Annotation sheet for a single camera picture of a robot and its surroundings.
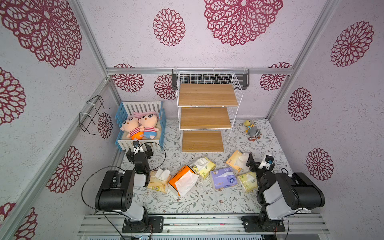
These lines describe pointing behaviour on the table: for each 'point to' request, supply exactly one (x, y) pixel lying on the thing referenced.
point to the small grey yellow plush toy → (253, 132)
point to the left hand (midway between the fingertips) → (138, 147)
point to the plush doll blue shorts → (149, 122)
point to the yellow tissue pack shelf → (204, 166)
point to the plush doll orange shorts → (135, 132)
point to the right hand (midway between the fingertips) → (259, 156)
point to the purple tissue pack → (223, 178)
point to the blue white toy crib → (137, 108)
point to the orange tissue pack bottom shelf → (183, 181)
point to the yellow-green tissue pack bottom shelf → (248, 181)
